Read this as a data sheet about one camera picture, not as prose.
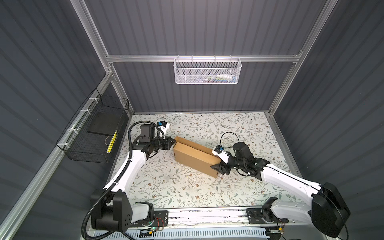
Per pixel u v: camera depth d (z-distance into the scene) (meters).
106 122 0.76
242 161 0.63
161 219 0.72
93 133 0.74
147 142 0.64
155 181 0.87
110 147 0.70
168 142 0.72
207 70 1.23
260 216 0.73
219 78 0.92
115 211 0.40
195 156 0.79
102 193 0.39
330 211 0.40
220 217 0.75
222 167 0.69
